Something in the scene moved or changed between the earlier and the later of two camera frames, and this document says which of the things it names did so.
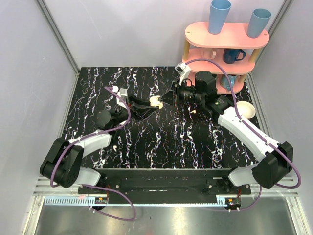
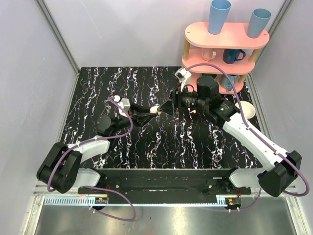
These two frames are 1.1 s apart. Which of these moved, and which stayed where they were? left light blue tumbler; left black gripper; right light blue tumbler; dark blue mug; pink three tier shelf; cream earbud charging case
Moved: left black gripper; cream earbud charging case
Stayed: right light blue tumbler; pink three tier shelf; dark blue mug; left light blue tumbler
